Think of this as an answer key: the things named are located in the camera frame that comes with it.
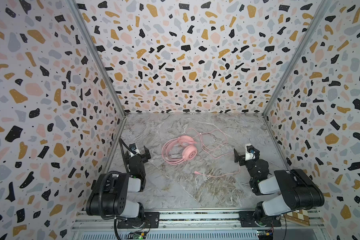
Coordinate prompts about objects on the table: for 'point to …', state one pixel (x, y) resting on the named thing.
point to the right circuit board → (263, 234)
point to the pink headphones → (176, 150)
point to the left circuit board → (137, 235)
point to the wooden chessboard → (300, 217)
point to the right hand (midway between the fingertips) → (242, 145)
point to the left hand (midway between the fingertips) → (135, 146)
